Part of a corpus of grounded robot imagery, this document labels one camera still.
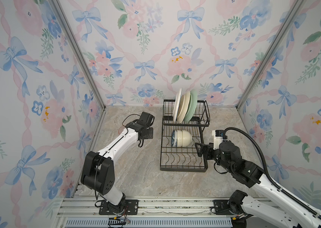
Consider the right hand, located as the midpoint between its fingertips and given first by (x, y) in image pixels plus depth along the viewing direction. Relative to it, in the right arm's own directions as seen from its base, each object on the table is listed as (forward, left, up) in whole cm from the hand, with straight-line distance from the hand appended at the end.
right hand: (201, 143), depth 73 cm
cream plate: (+15, +10, +12) cm, 21 cm away
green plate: (+16, +5, +12) cm, 20 cm away
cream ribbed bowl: (+10, +7, -10) cm, 16 cm away
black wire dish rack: (+7, +10, -20) cm, 23 cm away
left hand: (+12, +29, -8) cm, 33 cm away
